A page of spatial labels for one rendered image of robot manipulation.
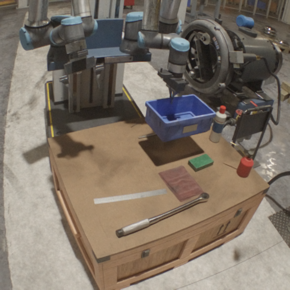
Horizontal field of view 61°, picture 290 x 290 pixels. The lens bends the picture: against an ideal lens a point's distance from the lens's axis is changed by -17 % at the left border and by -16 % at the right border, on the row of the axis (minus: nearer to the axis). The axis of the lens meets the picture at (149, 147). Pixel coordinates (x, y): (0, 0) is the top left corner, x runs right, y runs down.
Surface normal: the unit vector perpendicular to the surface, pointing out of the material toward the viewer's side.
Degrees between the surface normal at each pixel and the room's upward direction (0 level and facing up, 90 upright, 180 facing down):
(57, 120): 0
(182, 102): 90
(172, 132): 90
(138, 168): 0
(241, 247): 0
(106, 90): 90
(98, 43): 90
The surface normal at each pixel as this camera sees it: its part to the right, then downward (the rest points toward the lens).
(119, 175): 0.11, -0.77
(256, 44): 0.39, -0.21
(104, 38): 0.35, 0.62
